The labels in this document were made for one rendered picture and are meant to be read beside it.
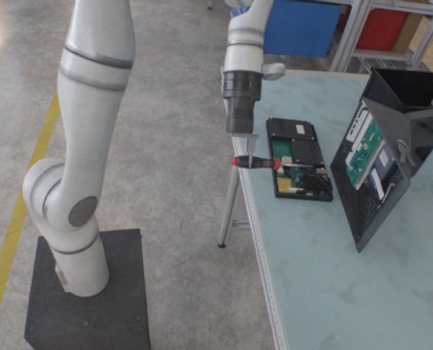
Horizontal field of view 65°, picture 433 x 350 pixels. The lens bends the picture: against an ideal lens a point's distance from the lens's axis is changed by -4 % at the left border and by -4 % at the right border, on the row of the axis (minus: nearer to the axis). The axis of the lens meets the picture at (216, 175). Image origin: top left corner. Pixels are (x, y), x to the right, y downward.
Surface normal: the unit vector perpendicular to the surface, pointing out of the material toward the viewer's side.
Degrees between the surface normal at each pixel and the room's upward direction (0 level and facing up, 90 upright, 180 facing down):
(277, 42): 90
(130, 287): 0
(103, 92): 82
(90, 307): 0
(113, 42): 58
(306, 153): 0
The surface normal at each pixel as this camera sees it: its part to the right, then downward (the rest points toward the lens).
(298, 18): 0.11, 0.73
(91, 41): 0.06, 0.22
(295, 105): 0.11, -0.69
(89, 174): 0.77, 0.45
